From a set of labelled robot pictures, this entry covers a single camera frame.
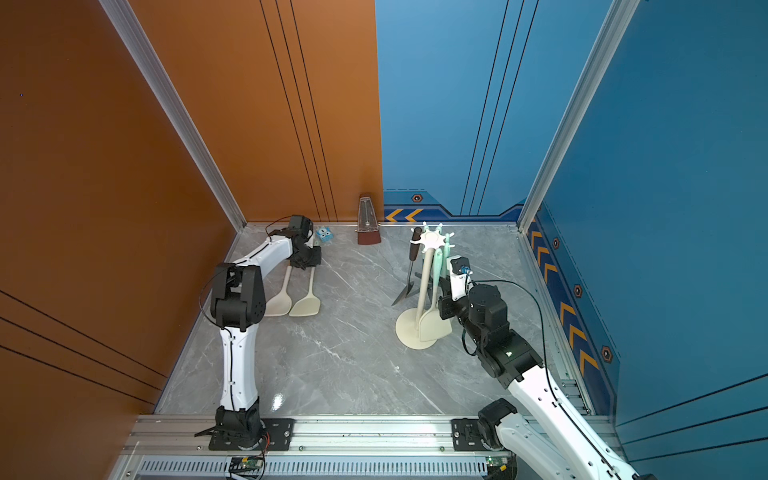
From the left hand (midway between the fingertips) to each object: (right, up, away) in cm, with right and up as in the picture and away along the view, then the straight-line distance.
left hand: (316, 256), depth 108 cm
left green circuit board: (-7, -50, -36) cm, 62 cm away
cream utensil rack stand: (+33, -21, -14) cm, 41 cm away
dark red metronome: (+19, +11, +1) cm, 22 cm away
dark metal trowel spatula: (+33, +1, -37) cm, 50 cm away
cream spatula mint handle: (0, -16, -12) cm, 19 cm away
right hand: (+41, -4, -35) cm, 54 cm away
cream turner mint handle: (+39, -17, -30) cm, 52 cm away
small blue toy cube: (+1, +9, +8) cm, 12 cm away
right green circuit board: (+54, -50, -36) cm, 82 cm away
